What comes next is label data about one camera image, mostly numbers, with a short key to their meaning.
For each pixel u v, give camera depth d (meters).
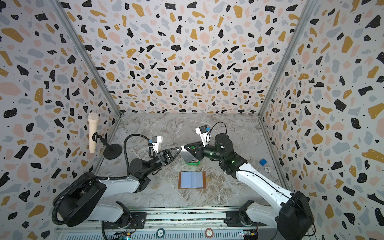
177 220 0.75
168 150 0.69
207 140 0.63
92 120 0.77
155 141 0.69
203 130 0.64
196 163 0.92
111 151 0.98
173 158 0.69
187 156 0.69
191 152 0.68
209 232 0.71
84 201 0.42
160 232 0.70
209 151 0.63
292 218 0.40
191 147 0.70
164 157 0.66
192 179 0.88
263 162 0.93
